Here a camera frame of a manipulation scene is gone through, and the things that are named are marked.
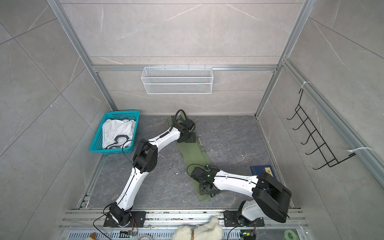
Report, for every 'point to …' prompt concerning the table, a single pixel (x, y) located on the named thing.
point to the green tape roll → (286, 234)
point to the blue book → (257, 170)
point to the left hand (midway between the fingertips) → (192, 137)
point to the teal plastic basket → (96, 146)
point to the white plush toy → (210, 229)
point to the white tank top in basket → (118, 133)
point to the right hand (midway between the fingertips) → (207, 191)
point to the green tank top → (194, 156)
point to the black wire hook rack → (326, 153)
